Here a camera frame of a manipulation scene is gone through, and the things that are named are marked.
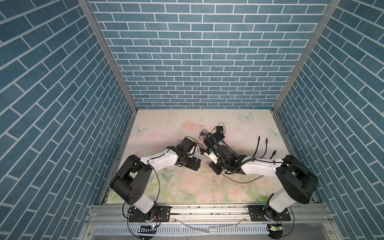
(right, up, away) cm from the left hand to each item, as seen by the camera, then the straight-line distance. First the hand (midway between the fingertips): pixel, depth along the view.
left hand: (194, 163), depth 90 cm
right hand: (+9, 0, -1) cm, 9 cm away
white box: (+4, +3, +3) cm, 6 cm away
